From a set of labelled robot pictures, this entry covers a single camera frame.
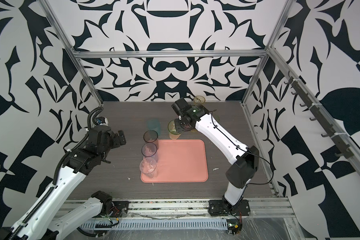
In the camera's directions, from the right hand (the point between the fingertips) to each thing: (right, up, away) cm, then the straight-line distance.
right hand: (181, 125), depth 79 cm
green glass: (-4, -4, -4) cm, 7 cm away
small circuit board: (+24, -47, -7) cm, 53 cm away
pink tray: (+1, -22, +12) cm, 25 cm away
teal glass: (-18, -1, +25) cm, 31 cm away
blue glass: (-18, -15, +9) cm, 25 cm away
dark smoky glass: (-17, -7, +6) cm, 19 cm away
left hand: (-33, -3, -6) cm, 33 cm away
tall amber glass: (+13, +17, +27) cm, 34 cm away
